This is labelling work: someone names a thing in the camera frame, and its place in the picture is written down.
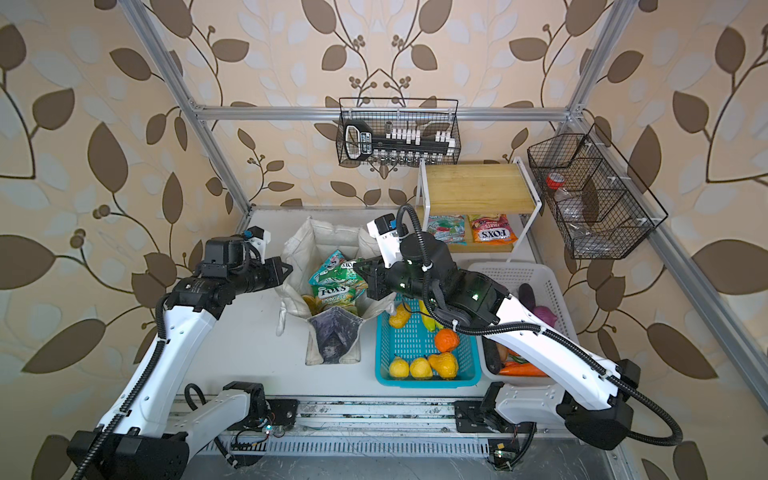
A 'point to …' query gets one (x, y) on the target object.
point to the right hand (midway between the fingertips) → (355, 268)
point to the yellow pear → (445, 364)
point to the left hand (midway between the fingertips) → (292, 265)
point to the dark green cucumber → (491, 355)
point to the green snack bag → (338, 282)
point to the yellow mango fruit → (402, 315)
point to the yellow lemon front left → (399, 368)
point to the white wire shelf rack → (477, 207)
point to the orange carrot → (516, 369)
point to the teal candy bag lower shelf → (448, 228)
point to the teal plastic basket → (407, 356)
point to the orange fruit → (446, 340)
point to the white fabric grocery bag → (333, 337)
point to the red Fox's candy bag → (490, 229)
